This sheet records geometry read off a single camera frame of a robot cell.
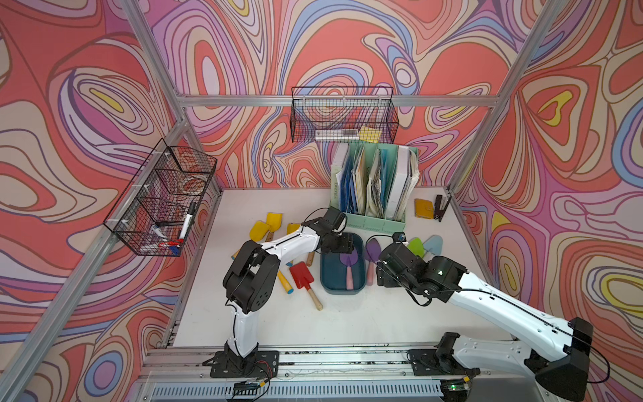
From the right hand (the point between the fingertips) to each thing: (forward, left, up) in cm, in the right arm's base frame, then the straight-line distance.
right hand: (391, 277), depth 75 cm
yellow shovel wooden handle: (+35, +41, -14) cm, 56 cm away
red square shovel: (+8, +28, -15) cm, 33 cm away
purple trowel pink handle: (+15, +11, -15) cm, 23 cm away
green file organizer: (+34, +1, +6) cm, 35 cm away
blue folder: (+36, +9, -4) cm, 37 cm away
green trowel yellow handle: (+20, -17, -15) cm, 30 cm away
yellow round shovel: (+28, +49, -15) cm, 58 cm away
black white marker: (+11, +58, +17) cm, 61 cm away
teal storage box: (+7, +17, -12) cm, 22 cm away
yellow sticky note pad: (+39, -26, -15) cm, 49 cm away
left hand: (+16, +10, -8) cm, 21 cm away
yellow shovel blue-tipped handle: (+4, +34, -13) cm, 36 cm away
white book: (+34, -9, +7) cm, 36 cm away
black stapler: (+40, -33, -14) cm, 54 cm away
